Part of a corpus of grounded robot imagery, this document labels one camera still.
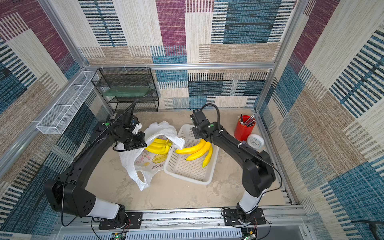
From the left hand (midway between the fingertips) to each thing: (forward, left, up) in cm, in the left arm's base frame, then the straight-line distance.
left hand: (147, 144), depth 78 cm
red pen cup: (+14, -53, -8) cm, 56 cm away
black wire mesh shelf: (+48, +19, +10) cm, 52 cm away
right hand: (+11, -30, -3) cm, 32 cm away
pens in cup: (+20, -60, -6) cm, 64 cm away
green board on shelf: (+37, +14, +5) cm, 40 cm away
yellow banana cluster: (+8, -3, -13) cm, 15 cm away
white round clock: (+9, -62, -12) cm, 63 cm away
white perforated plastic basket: (-3, -14, -19) cm, 24 cm away
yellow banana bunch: (-2, -27, -3) cm, 27 cm away
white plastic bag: (0, +9, -20) cm, 22 cm away
